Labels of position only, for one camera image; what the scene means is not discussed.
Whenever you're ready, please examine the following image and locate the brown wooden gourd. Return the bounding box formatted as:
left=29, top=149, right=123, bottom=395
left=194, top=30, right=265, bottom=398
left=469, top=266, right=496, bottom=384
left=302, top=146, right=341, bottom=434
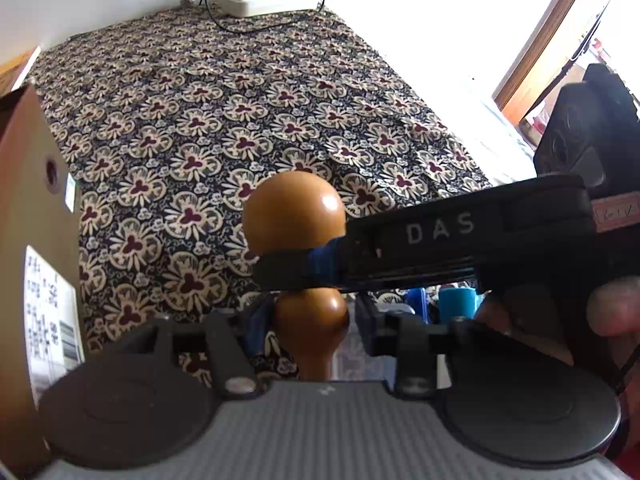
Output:
left=242, top=171, right=349, bottom=382

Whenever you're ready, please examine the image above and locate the brown cardboard box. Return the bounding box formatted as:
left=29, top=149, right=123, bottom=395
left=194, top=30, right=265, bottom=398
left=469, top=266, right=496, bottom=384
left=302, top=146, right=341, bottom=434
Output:
left=1, top=86, right=85, bottom=477

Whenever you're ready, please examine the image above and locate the blue plastic cup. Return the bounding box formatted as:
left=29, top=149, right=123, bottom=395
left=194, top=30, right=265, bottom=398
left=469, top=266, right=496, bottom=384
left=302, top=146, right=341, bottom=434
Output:
left=406, top=286, right=483, bottom=324

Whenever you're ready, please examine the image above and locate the white power strip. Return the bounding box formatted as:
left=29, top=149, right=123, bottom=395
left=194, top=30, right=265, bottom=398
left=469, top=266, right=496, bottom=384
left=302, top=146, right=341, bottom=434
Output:
left=215, top=0, right=318, bottom=18

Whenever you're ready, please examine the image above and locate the wooden door frame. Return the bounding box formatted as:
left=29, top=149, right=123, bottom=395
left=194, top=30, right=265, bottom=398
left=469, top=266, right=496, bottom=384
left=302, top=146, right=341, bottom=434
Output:
left=492, top=0, right=616, bottom=126

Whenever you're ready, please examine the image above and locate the floral patterned tablecloth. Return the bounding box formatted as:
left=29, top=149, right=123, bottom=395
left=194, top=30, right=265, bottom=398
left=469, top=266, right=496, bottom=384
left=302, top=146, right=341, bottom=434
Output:
left=25, top=4, right=495, bottom=386

